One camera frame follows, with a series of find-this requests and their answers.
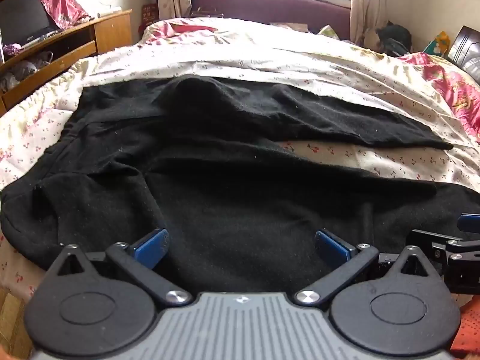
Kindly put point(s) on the maroon bed headboard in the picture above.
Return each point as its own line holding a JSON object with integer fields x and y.
{"x": 270, "y": 9}

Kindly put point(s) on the wooden television cabinet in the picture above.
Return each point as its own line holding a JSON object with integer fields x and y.
{"x": 112, "y": 33}

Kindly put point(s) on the pink floral blanket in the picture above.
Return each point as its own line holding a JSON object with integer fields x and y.
{"x": 453, "y": 82}

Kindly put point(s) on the dark wooden panel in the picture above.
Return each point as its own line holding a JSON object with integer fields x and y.
{"x": 465, "y": 50}

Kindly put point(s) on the black bag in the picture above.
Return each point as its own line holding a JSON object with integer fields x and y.
{"x": 393, "y": 39}

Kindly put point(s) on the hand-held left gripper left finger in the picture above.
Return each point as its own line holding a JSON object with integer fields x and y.
{"x": 150, "y": 249}

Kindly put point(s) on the pink floral pillow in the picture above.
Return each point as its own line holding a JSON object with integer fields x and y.
{"x": 180, "y": 28}

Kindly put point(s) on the purple cloth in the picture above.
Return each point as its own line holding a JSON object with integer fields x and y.
{"x": 12, "y": 49}

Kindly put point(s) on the black television monitor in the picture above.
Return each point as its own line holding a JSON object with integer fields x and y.
{"x": 26, "y": 15}

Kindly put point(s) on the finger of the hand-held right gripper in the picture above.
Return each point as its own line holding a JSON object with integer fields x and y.
{"x": 442, "y": 249}
{"x": 470, "y": 224}

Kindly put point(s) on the red floral cloth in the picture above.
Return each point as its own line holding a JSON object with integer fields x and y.
{"x": 63, "y": 3}

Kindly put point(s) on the cream quilt with pink trim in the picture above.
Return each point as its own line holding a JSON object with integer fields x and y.
{"x": 45, "y": 93}

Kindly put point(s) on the red paper ornament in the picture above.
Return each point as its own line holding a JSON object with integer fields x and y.
{"x": 149, "y": 14}

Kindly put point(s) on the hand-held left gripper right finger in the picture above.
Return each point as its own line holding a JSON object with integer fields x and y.
{"x": 333, "y": 249}

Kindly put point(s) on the cherry print bed sheet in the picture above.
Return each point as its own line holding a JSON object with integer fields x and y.
{"x": 300, "y": 63}

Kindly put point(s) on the yellow green box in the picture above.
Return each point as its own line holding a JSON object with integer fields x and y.
{"x": 438, "y": 45}

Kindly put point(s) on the black pants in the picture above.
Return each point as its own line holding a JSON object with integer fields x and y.
{"x": 225, "y": 213}

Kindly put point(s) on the grey plastic bag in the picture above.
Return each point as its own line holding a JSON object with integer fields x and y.
{"x": 26, "y": 68}

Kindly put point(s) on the white remote control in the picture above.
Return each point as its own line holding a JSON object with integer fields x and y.
{"x": 109, "y": 11}

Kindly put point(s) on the green packet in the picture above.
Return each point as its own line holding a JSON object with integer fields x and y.
{"x": 329, "y": 32}

